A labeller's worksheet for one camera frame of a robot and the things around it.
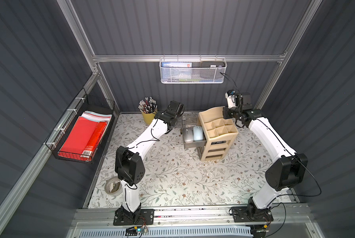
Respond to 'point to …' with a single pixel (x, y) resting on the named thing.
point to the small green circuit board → (133, 231)
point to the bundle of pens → (148, 106)
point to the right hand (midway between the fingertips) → (225, 109)
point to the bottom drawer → (214, 156)
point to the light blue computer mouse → (198, 133)
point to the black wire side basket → (90, 106)
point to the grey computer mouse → (188, 135)
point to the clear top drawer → (196, 143)
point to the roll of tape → (113, 186)
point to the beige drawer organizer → (220, 133)
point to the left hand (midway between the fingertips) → (176, 121)
